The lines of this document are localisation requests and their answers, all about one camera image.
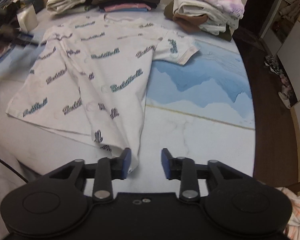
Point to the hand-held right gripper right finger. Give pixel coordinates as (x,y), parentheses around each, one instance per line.
(165,165)

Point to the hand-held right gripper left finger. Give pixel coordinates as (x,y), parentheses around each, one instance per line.
(126,163)

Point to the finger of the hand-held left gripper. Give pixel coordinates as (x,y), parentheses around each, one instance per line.
(17,35)

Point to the white printed shirt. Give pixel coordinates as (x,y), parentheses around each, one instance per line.
(102,67)

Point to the stack of folded light clothes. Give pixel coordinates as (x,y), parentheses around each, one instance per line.
(207,7)

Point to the white container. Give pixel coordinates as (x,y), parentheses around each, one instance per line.
(27,18)

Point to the dark teal box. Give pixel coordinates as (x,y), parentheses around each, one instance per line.
(36,1)

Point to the blue printed table mat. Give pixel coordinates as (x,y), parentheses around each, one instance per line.
(202,80)

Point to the wooden chair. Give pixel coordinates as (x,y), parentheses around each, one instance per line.
(296,185)

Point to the white orange striped garment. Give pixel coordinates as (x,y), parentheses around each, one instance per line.
(298,212)

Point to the pink shoes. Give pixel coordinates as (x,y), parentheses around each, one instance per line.
(286,83)

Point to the black white sneakers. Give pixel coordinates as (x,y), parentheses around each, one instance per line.
(273,65)

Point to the white cabinet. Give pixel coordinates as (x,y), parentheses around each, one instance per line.
(293,62)

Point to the dark door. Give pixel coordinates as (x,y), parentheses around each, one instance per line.
(261,2)

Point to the pink coat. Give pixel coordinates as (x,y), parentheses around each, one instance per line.
(293,7)

